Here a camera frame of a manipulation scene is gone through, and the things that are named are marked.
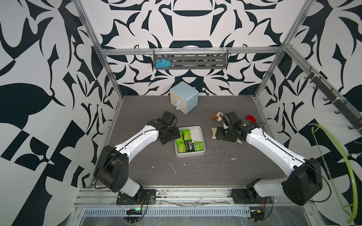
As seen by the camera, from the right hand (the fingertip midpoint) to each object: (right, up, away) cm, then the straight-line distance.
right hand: (217, 133), depth 83 cm
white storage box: (-10, -5, +14) cm, 18 cm away
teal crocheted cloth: (-33, +43, +8) cm, 55 cm away
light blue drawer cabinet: (-17, +24, +17) cm, 33 cm away
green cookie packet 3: (-17, -3, +11) cm, 21 cm away
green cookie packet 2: (-21, -9, +6) cm, 23 cm away
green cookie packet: (-21, -5, +9) cm, 23 cm away
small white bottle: (-24, +18, +22) cm, 37 cm away
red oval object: (+31, +8, +22) cm, 39 cm away
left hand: (-25, -1, +3) cm, 25 cm away
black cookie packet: (-15, -9, +6) cm, 19 cm away
